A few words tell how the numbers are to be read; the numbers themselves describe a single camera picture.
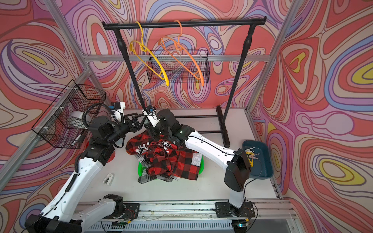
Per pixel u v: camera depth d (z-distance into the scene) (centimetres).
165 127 56
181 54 91
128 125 61
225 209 73
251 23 57
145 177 73
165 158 72
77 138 72
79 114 73
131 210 73
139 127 62
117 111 55
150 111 61
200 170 78
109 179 82
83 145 73
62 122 72
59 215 38
